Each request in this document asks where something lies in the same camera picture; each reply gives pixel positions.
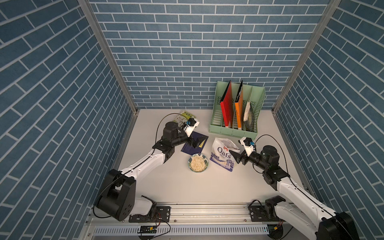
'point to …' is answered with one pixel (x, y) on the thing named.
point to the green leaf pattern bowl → (198, 163)
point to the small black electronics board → (148, 229)
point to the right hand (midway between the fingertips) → (236, 146)
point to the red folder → (227, 105)
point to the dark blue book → (188, 149)
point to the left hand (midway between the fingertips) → (204, 131)
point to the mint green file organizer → (217, 124)
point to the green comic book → (182, 118)
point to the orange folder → (239, 111)
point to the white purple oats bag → (220, 154)
